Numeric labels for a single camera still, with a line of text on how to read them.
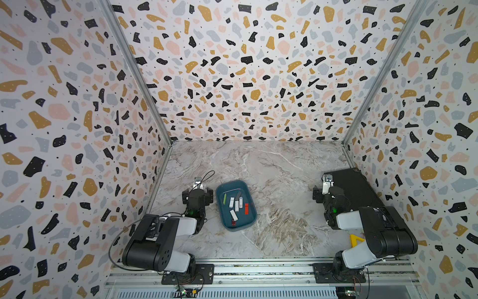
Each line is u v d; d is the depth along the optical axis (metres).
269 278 0.73
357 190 0.95
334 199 0.72
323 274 0.73
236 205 0.92
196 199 0.70
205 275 0.73
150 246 0.43
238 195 0.95
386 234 0.45
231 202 0.94
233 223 0.87
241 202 0.95
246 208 0.92
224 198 0.95
